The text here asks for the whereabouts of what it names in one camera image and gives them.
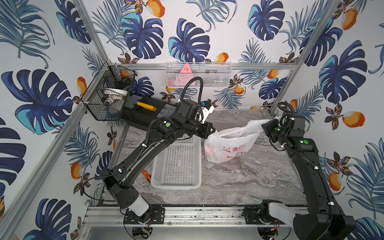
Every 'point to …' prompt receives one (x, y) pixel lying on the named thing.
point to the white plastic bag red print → (220, 147)
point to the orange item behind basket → (147, 176)
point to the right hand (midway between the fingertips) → (262, 122)
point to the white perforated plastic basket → (178, 167)
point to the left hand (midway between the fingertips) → (215, 126)
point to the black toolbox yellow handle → (139, 112)
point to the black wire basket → (106, 95)
